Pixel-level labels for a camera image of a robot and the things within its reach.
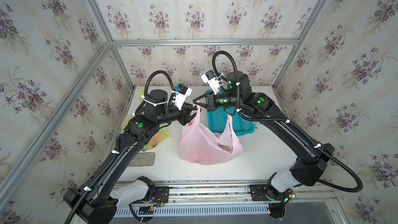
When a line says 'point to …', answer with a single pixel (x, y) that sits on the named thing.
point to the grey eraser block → (142, 159)
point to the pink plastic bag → (198, 145)
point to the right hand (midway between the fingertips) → (197, 102)
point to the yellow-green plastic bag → (162, 133)
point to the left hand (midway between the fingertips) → (198, 108)
